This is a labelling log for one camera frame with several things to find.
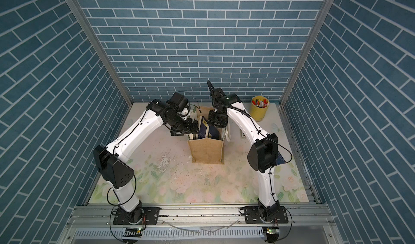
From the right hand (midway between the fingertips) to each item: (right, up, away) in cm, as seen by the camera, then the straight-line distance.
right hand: (211, 125), depth 86 cm
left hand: (-7, -4, -8) cm, 11 cm away
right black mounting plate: (+19, -41, -13) cm, 47 cm away
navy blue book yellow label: (-4, -4, +5) cm, 7 cm away
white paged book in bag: (-10, -5, -8) cm, 13 cm away
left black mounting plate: (-28, -42, -13) cm, 52 cm away
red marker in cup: (+34, +13, +17) cm, 41 cm away
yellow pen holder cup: (+31, +12, +19) cm, 38 cm away
